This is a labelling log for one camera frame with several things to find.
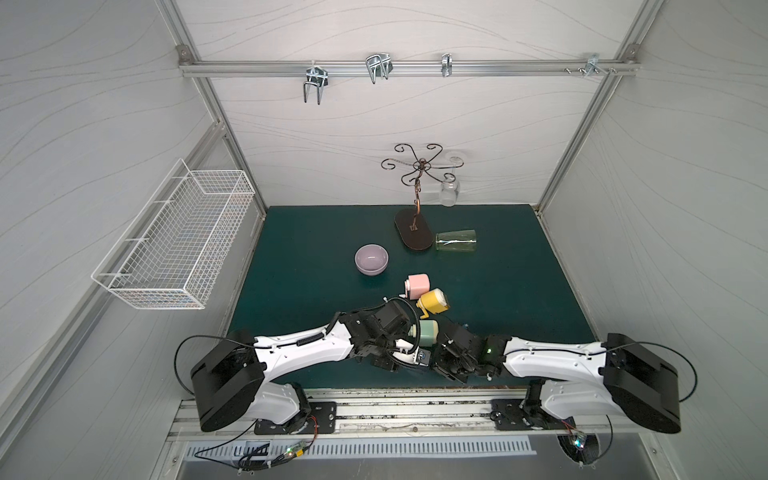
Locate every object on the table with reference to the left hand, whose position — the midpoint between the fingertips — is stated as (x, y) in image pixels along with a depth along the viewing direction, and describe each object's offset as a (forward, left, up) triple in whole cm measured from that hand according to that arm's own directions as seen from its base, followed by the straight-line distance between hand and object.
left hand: (403, 351), depth 80 cm
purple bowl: (+31, +11, -1) cm, 33 cm away
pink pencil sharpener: (+19, -4, +2) cm, 20 cm away
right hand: (-3, -6, -4) cm, 8 cm away
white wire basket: (+13, +54, +26) cm, 62 cm away
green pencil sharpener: (+4, -6, +4) cm, 9 cm away
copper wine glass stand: (+49, -4, -4) cm, 49 cm away
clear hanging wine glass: (+48, -15, +18) cm, 53 cm away
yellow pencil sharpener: (+14, -9, +3) cm, 17 cm away
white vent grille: (-22, +25, -4) cm, 34 cm away
